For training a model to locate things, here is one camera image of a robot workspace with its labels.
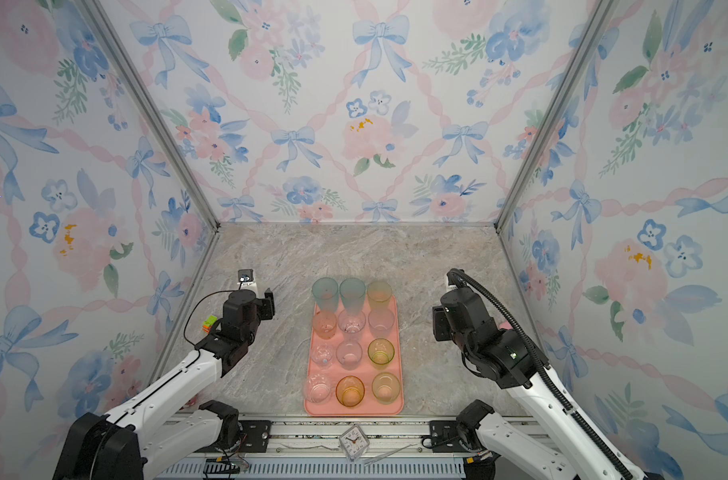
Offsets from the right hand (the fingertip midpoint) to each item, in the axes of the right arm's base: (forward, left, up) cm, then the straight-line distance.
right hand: (445, 307), depth 71 cm
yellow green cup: (+14, +15, -18) cm, 28 cm away
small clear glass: (-4, +32, -21) cm, 39 cm away
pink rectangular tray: (-8, +19, -24) cm, 31 cm away
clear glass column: (+6, +24, -22) cm, 33 cm away
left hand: (+10, +49, -8) cm, 51 cm away
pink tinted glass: (+6, +32, -22) cm, 40 cm away
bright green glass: (-2, +15, -23) cm, 27 cm away
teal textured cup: (+16, +33, -17) cm, 40 cm away
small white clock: (-25, +21, -21) cm, 39 cm away
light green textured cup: (-12, +13, -23) cm, 29 cm away
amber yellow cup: (-13, +23, -22) cm, 35 cm away
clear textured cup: (-3, +24, -22) cm, 33 cm away
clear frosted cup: (-12, +32, -23) cm, 41 cm away
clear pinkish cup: (+7, +15, -22) cm, 27 cm away
